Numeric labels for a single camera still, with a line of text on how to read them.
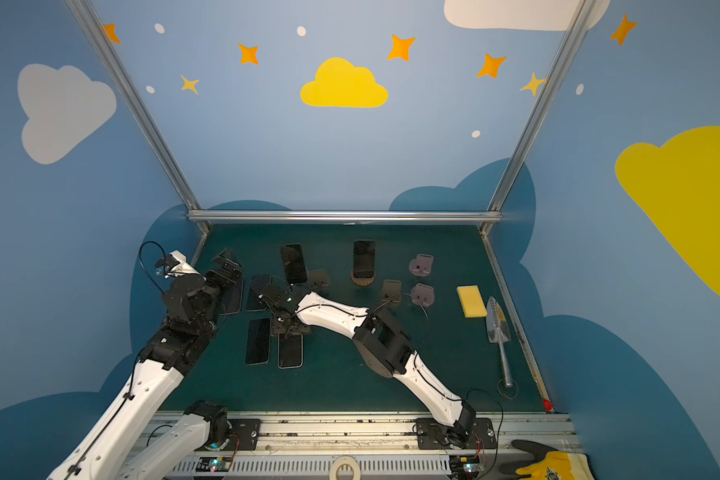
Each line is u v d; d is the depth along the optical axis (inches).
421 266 41.1
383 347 22.1
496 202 45.3
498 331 36.7
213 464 27.9
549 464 26.9
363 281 41.3
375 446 29.0
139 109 33.7
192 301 20.2
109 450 15.8
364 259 40.0
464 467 28.1
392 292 37.6
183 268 24.2
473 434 25.7
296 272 46.7
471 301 39.0
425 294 38.8
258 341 35.1
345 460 27.8
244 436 29.0
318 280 39.8
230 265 25.6
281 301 28.8
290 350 34.9
